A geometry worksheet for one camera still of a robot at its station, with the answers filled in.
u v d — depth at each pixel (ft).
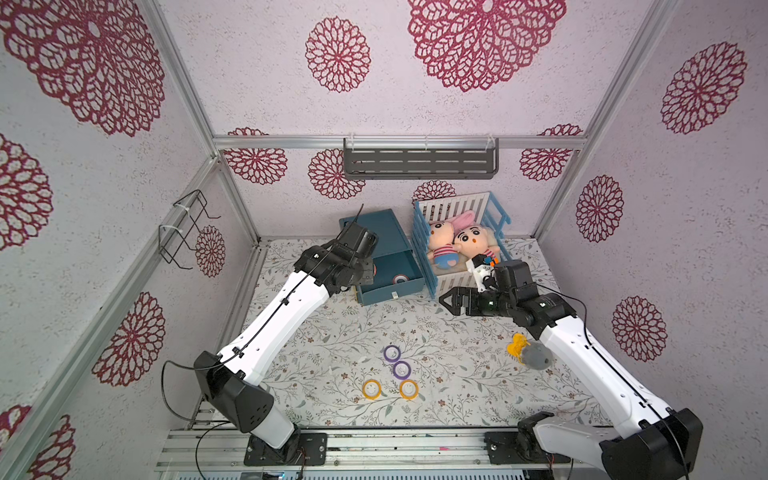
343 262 1.64
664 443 1.22
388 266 3.00
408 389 2.74
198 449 2.30
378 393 2.73
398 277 2.94
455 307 2.22
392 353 2.95
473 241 3.28
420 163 3.13
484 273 2.26
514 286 1.88
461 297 2.21
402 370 2.86
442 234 3.37
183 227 2.55
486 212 3.70
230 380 1.32
